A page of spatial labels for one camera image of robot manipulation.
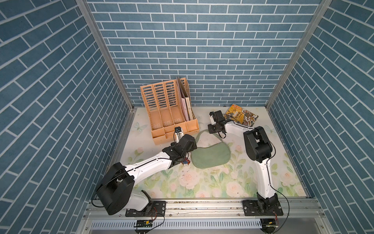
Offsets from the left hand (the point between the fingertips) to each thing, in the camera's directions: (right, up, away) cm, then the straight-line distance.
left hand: (192, 142), depth 86 cm
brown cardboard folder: (-3, +25, 0) cm, 26 cm away
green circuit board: (-24, -39, -14) cm, 47 cm away
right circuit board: (+38, -38, -15) cm, 56 cm away
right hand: (+14, +7, +21) cm, 26 cm away
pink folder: (-5, +20, +7) cm, 22 cm away
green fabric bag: (+12, -9, +5) cm, 16 cm away
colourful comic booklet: (+39, +17, +29) cm, 51 cm away
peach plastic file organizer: (-22, +23, +30) cm, 44 cm away
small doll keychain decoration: (-4, -12, +1) cm, 13 cm away
